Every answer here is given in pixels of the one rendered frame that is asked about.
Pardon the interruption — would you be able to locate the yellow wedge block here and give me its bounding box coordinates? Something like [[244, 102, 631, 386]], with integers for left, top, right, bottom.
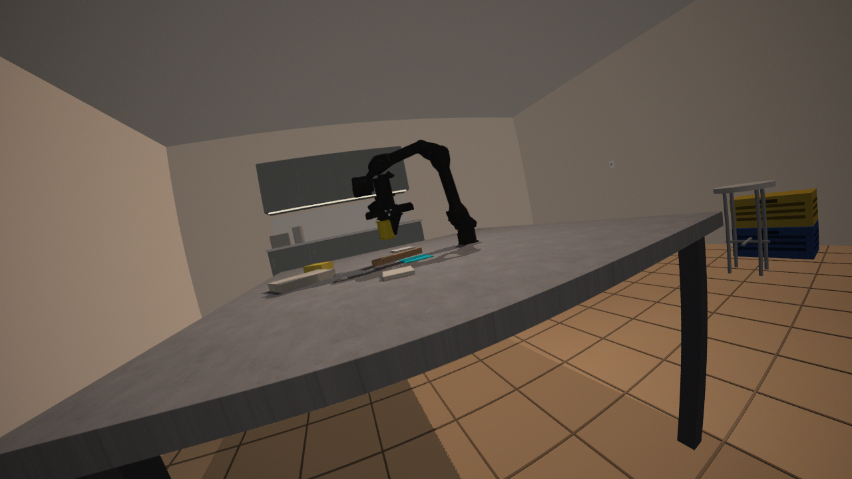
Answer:
[[303, 261, 334, 273]]

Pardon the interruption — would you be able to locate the orange wooden bar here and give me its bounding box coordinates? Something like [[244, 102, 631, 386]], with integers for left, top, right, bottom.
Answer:
[[371, 247, 422, 267]]

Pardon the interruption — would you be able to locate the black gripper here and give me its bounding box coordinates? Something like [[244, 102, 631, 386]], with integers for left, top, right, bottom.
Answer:
[[365, 190, 414, 235]]

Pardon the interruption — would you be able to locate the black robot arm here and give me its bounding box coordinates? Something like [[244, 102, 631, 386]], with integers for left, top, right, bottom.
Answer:
[[351, 140, 478, 245]]

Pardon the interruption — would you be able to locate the yellow cup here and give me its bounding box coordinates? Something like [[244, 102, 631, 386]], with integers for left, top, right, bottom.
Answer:
[[376, 220, 395, 240]]

